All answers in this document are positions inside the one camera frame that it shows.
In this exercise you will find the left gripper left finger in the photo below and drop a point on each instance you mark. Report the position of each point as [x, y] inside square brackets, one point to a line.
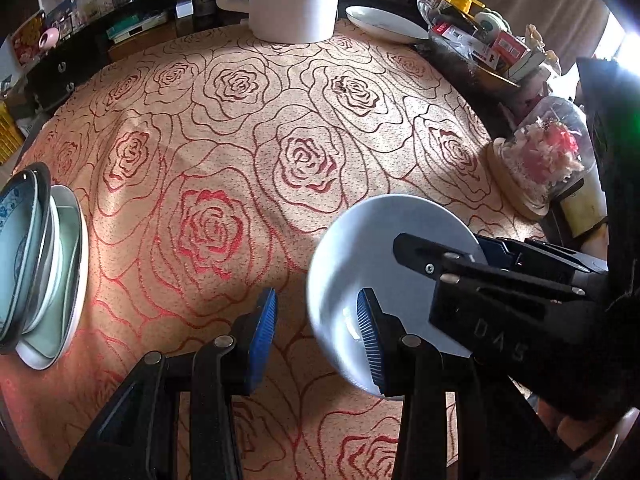
[231, 365]

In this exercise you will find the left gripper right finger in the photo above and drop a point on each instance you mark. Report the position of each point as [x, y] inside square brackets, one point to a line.
[405, 365]

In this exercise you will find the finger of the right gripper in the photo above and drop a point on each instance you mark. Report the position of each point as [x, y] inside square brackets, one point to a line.
[435, 261]
[540, 259]

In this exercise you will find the blue white porcelain bowl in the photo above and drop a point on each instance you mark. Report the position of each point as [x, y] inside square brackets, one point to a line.
[25, 218]

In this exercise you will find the pink flower glass dome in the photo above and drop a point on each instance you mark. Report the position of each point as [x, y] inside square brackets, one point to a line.
[549, 151]

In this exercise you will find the steel rimmed plate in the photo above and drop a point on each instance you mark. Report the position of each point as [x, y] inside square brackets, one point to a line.
[42, 346]

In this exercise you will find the green shallow plate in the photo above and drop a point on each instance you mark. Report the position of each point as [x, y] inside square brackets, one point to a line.
[59, 304]

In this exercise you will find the stainless steel bowl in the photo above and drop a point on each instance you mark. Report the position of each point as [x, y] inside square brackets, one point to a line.
[47, 284]

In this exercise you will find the rose pattern tablecloth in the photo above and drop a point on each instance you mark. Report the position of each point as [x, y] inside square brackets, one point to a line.
[207, 169]

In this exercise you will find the white oval plate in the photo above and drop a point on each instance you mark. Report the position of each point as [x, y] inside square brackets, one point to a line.
[386, 26]

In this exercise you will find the basket of small packets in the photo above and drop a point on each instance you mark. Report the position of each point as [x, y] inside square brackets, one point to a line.
[500, 59]

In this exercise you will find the yellow plastic crates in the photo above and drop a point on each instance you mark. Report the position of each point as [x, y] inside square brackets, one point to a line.
[11, 138]

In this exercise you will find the dark wooden sideboard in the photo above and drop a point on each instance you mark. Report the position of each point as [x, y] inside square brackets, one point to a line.
[61, 71]

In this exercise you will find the pink round container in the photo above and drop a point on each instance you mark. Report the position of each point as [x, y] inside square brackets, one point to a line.
[49, 39]

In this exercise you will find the red patterned box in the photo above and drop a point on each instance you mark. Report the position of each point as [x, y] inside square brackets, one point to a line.
[25, 41]

